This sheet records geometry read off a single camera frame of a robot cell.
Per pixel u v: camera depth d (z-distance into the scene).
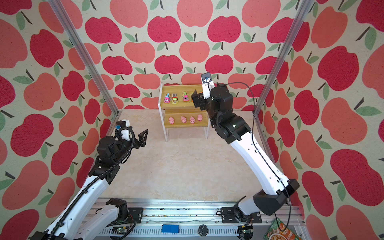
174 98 0.78
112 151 0.55
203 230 0.62
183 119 0.93
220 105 0.43
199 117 0.95
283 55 0.86
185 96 0.80
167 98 0.80
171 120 0.92
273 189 0.39
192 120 0.93
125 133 0.63
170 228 0.69
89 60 0.90
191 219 0.74
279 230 0.69
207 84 0.48
